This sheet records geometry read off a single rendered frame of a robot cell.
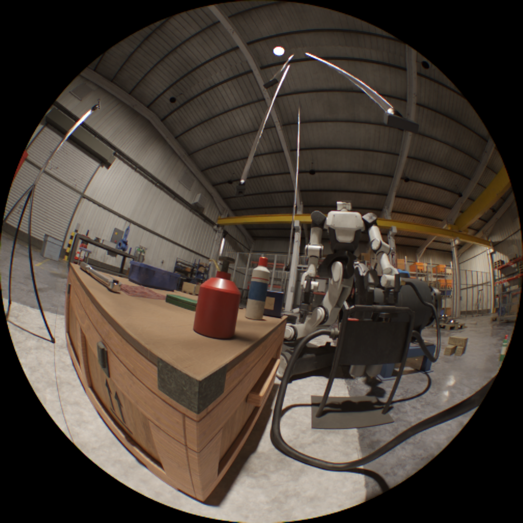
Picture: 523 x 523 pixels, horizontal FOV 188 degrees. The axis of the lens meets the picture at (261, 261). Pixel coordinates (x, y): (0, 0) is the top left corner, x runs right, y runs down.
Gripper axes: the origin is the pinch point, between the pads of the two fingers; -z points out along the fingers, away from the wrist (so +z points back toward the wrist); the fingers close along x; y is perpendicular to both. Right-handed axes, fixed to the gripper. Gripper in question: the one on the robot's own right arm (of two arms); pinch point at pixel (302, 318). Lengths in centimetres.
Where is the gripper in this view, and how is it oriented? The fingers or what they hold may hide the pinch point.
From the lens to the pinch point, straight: 107.0
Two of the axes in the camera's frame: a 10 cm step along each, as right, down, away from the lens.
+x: -3.7, -4.3, -8.2
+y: 8.9, 0.9, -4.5
